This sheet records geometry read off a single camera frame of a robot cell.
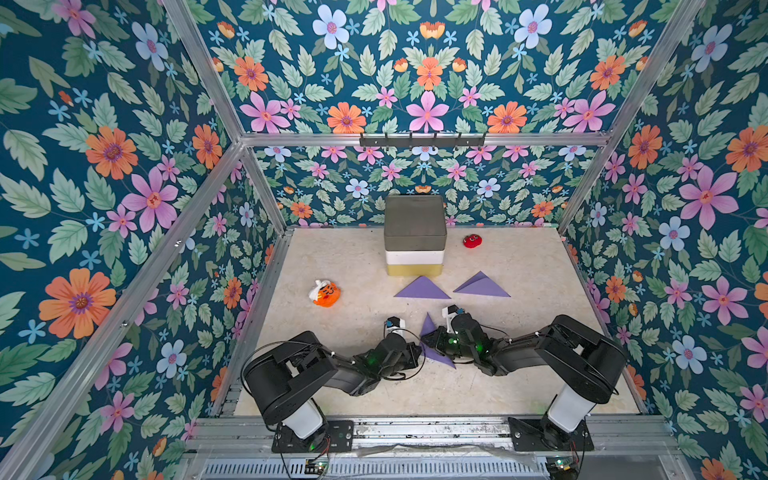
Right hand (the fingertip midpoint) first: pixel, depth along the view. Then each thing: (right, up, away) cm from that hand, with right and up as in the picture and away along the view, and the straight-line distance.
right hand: (420, 339), depth 87 cm
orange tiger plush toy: (-30, +13, +8) cm, 34 cm away
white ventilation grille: (-11, -26, -17) cm, 33 cm away
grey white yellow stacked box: (-1, +36, +33) cm, 48 cm away
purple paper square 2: (+21, +15, +11) cm, 28 cm away
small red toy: (+21, +30, +25) cm, 45 cm away
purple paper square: (+1, +14, +15) cm, 21 cm away
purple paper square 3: (+3, -3, -1) cm, 4 cm away
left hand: (+2, -3, 0) cm, 4 cm away
